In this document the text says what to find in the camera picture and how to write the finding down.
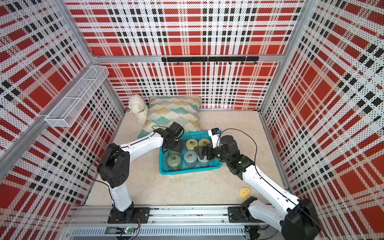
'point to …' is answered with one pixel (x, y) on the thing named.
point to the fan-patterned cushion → (162, 110)
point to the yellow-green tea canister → (190, 143)
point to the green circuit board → (128, 230)
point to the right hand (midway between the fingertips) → (203, 147)
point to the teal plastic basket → (163, 167)
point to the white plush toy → (139, 109)
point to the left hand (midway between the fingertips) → (177, 146)
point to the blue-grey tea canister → (190, 157)
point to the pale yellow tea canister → (204, 141)
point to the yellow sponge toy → (244, 192)
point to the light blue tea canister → (203, 163)
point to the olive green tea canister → (174, 162)
